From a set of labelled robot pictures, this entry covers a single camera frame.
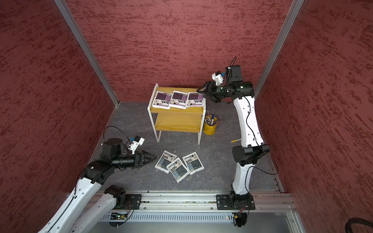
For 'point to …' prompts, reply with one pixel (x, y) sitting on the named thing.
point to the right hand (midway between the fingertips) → (199, 95)
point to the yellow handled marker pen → (234, 141)
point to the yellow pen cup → (210, 125)
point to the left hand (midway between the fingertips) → (153, 163)
